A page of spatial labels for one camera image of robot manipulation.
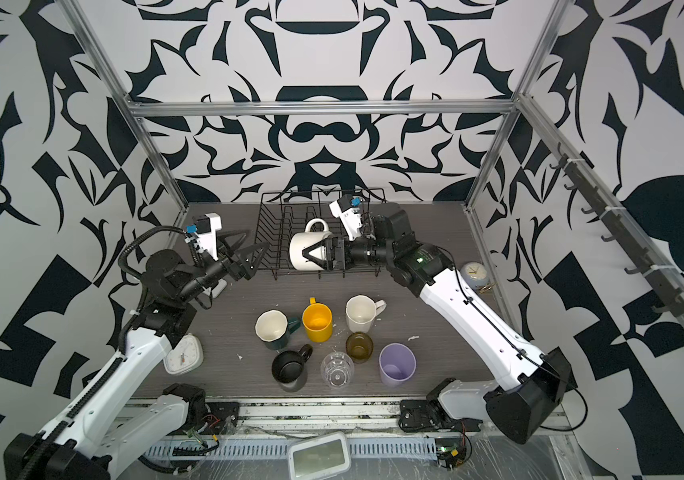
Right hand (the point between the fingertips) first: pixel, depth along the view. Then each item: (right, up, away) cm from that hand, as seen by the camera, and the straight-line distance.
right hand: (317, 249), depth 64 cm
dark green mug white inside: (-14, -23, +22) cm, 35 cm away
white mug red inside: (0, +4, +3) cm, 5 cm away
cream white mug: (+10, -19, +23) cm, 32 cm away
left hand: (-13, +4, +3) cm, 14 cm away
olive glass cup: (+10, -28, +20) cm, 36 cm away
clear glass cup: (+4, -33, +17) cm, 37 cm away
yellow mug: (-2, -21, +23) cm, 32 cm away
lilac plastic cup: (+19, -29, +11) cm, 36 cm away
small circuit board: (+31, -48, +7) cm, 57 cm away
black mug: (-9, -33, +17) cm, 38 cm away
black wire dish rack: (-17, +11, +48) cm, 52 cm away
